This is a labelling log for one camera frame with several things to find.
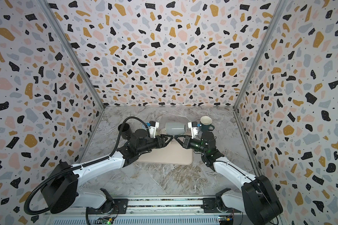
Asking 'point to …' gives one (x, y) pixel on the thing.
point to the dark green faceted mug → (206, 122)
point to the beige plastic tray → (173, 153)
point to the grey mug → (175, 128)
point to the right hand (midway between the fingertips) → (176, 138)
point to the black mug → (126, 133)
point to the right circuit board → (226, 220)
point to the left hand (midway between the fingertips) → (172, 138)
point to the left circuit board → (105, 220)
